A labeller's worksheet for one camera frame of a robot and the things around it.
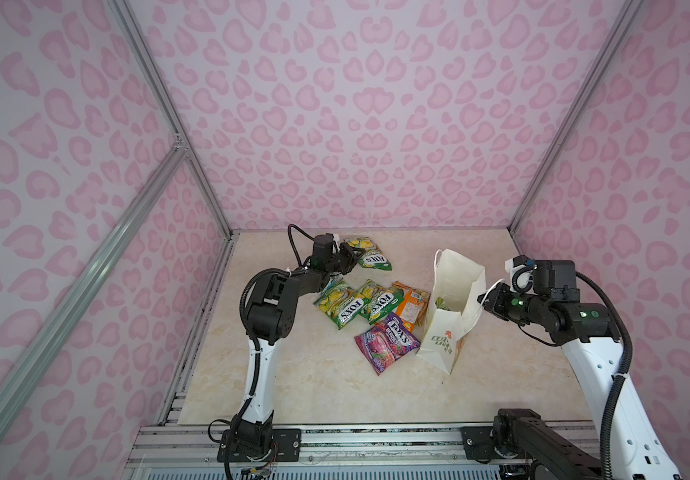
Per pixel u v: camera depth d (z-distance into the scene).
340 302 0.95
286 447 0.73
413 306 0.93
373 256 1.01
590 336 0.45
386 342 0.86
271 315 0.60
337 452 0.72
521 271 0.62
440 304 0.88
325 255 0.86
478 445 0.73
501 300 0.62
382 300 0.93
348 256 0.93
